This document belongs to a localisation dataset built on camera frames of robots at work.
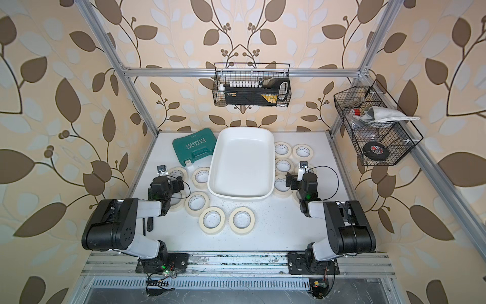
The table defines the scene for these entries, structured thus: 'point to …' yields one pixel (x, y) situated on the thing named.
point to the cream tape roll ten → (280, 188)
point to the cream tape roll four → (197, 203)
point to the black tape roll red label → (375, 151)
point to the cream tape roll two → (177, 201)
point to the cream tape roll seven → (211, 220)
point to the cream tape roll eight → (200, 177)
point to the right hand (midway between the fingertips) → (299, 172)
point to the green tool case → (195, 147)
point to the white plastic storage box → (242, 164)
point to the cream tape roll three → (178, 171)
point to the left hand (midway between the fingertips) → (170, 177)
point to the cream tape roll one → (242, 220)
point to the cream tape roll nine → (283, 165)
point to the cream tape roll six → (302, 152)
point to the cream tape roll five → (282, 149)
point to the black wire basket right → (380, 133)
